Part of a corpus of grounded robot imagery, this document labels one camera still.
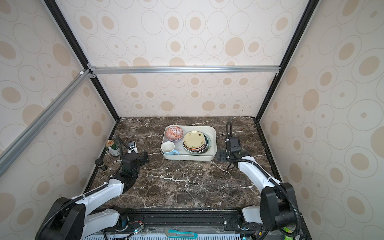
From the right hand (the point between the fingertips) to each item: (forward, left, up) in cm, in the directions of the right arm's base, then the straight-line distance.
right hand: (227, 153), depth 89 cm
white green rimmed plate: (+11, +10, -6) cm, 16 cm away
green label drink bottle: (+4, +70, 0) cm, 70 cm away
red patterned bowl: (+20, +34, -4) cm, 40 cm away
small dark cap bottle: (-6, +74, +2) cm, 74 cm away
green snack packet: (-41, -22, -7) cm, 47 cm away
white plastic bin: (+3, +10, -8) cm, 13 cm away
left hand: (+1, +51, +6) cm, 52 cm away
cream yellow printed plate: (+13, +20, -3) cm, 24 cm away
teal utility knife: (-39, +29, -7) cm, 49 cm away
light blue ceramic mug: (+6, +37, -2) cm, 37 cm away
